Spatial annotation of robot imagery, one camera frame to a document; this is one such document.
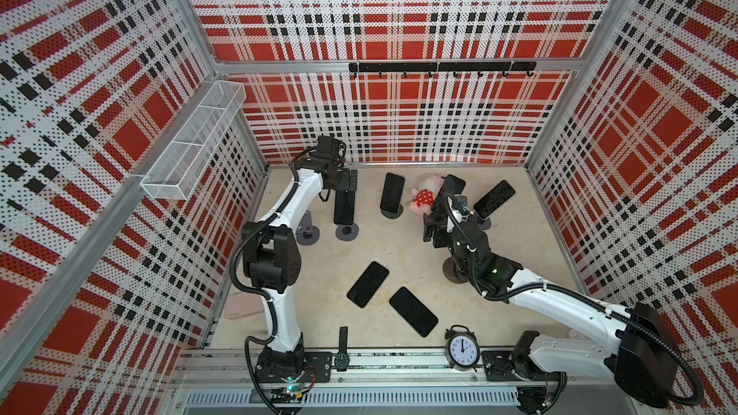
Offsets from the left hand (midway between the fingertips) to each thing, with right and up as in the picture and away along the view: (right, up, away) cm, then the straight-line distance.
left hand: (341, 185), depth 93 cm
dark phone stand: (+16, -11, +12) cm, 23 cm away
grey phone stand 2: (+1, -17, +9) cm, 19 cm away
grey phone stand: (-13, -17, +4) cm, 21 cm away
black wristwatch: (+3, -46, -18) cm, 50 cm away
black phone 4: (+23, -38, -8) cm, 46 cm away
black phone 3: (+17, -1, +5) cm, 18 cm away
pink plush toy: (+29, -4, +10) cm, 30 cm away
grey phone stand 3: (+50, -14, +9) cm, 53 cm away
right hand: (+30, -9, -15) cm, 34 cm away
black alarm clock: (+35, -44, -18) cm, 59 cm away
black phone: (+9, -32, -4) cm, 33 cm away
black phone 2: (+1, -7, 0) cm, 8 cm away
